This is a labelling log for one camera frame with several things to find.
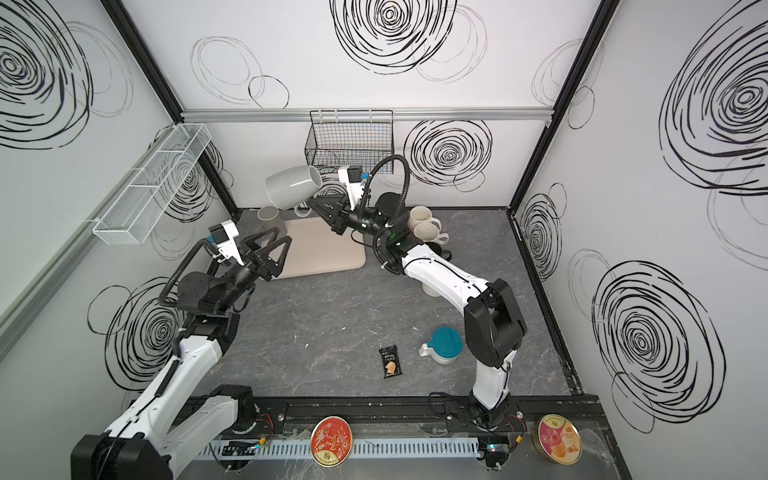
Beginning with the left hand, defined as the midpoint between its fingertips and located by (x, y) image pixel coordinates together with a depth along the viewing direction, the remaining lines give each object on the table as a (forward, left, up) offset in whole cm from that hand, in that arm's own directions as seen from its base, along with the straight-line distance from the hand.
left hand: (285, 237), depth 65 cm
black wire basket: (+45, -9, -4) cm, 46 cm away
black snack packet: (-15, -24, -35) cm, 45 cm away
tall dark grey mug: (+28, +20, -25) cm, 42 cm away
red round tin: (-34, -11, -32) cm, 48 cm away
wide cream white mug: (+8, -35, -35) cm, 50 cm away
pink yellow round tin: (-31, -63, -32) cm, 77 cm away
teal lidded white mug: (-12, -38, -29) cm, 49 cm away
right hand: (+6, -4, +5) cm, 9 cm away
